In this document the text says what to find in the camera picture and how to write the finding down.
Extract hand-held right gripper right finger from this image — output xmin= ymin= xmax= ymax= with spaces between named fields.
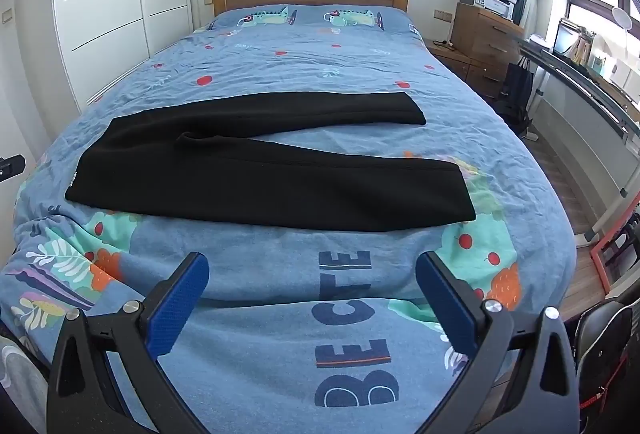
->
xmin=414 ymin=251 xmax=583 ymax=434

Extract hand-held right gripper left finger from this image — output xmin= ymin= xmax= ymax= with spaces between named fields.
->
xmin=46 ymin=251 xmax=221 ymax=434

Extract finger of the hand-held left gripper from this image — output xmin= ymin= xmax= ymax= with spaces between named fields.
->
xmin=0 ymin=154 xmax=27 ymax=180

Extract black pants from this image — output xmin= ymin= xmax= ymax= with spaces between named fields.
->
xmin=65 ymin=91 xmax=477 ymax=233

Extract black chair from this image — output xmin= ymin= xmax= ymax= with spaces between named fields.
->
xmin=570 ymin=299 xmax=640 ymax=434

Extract black bag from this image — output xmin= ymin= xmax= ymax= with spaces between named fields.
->
xmin=500 ymin=59 xmax=536 ymax=125

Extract wooden nightstand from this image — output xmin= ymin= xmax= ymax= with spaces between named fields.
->
xmin=425 ymin=39 xmax=473 ymax=80

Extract curved glass desk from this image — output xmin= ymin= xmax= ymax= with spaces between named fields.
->
xmin=517 ymin=34 xmax=640 ymax=145

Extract blue printed blanket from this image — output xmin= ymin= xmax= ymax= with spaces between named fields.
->
xmin=0 ymin=4 xmax=578 ymax=434

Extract wooden dresser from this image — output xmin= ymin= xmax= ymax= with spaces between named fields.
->
xmin=450 ymin=3 xmax=526 ymax=97

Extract red metal frame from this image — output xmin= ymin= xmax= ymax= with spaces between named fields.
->
xmin=590 ymin=194 xmax=640 ymax=295

